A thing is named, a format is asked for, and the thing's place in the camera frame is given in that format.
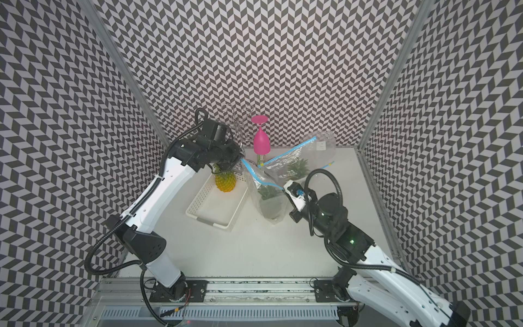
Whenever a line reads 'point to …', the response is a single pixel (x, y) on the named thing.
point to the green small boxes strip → (259, 159)
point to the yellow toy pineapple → (225, 180)
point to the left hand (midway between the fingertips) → (245, 156)
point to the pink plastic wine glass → (261, 140)
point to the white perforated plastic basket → (216, 207)
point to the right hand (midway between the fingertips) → (286, 192)
